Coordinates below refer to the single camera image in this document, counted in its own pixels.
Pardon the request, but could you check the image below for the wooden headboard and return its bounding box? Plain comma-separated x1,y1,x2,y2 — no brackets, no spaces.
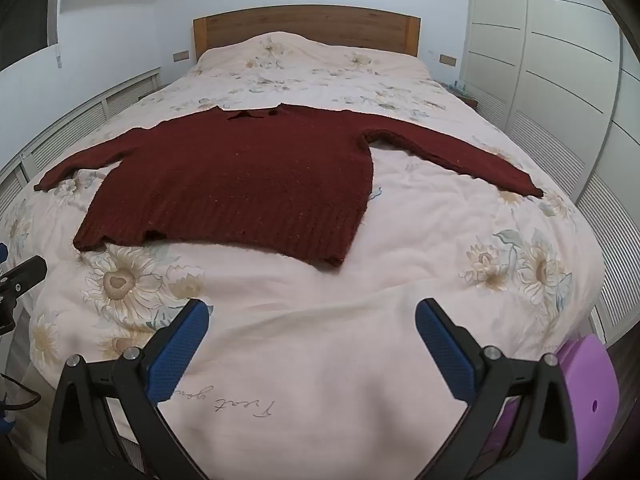
193,5,422,63

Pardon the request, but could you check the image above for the black cable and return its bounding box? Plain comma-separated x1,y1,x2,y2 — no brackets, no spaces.
0,372,42,412

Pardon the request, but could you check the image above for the white panelled wardrobe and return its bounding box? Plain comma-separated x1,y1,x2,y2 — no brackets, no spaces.
462,0,640,346

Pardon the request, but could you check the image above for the pink floral duvet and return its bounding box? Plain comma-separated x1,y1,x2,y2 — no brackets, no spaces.
0,31,608,480

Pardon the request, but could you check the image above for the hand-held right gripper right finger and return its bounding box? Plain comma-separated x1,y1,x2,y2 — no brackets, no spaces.
415,298,593,480

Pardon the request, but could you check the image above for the purple plastic stool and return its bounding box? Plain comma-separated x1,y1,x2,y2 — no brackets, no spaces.
487,335,621,480

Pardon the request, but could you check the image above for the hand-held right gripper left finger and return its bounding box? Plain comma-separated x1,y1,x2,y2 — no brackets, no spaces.
46,299,211,480

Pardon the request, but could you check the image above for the dark red knit sweater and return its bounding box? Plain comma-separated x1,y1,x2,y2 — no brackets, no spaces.
32,102,545,268

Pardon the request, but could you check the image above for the white slatted low cabinet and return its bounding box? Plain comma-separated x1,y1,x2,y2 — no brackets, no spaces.
0,67,163,211

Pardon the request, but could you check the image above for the wooden bedside table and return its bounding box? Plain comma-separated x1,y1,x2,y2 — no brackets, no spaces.
452,82,481,113

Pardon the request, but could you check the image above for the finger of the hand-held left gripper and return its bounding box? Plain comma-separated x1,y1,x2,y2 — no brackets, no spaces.
0,255,49,307

